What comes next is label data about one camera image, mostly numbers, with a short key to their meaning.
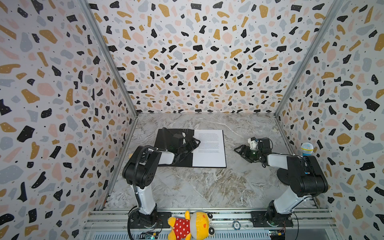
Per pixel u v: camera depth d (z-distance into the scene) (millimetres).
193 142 883
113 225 727
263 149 780
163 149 686
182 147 857
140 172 495
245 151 860
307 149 704
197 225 664
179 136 785
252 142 916
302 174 487
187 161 945
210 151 1003
